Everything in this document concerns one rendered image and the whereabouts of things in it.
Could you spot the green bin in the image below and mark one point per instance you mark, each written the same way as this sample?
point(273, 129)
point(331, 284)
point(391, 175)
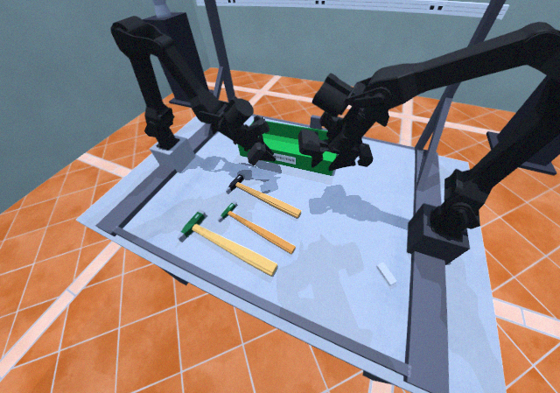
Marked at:
point(283, 138)

